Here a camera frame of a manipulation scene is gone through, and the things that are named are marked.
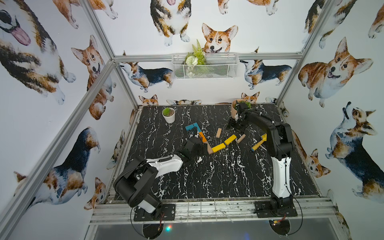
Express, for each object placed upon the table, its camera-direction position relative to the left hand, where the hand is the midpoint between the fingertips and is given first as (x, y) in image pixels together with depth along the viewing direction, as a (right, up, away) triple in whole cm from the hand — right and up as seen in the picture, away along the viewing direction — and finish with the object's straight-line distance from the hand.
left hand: (202, 142), depth 91 cm
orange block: (+1, +1, +11) cm, 11 cm away
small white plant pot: (-23, +14, +18) cm, 32 cm away
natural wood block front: (+5, -6, +4) cm, 8 cm away
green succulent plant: (+39, +26, +35) cm, 58 cm away
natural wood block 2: (+26, +1, +10) cm, 28 cm away
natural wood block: (+11, +4, +13) cm, 18 cm away
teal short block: (-9, +8, +18) cm, 22 cm away
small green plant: (-25, +19, +14) cm, 35 cm away
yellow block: (+11, -5, +7) cm, 14 cm away
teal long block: (-4, +9, +18) cm, 21 cm away
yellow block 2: (+19, 0, +10) cm, 21 cm away
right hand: (+18, +8, +10) cm, 22 cm away
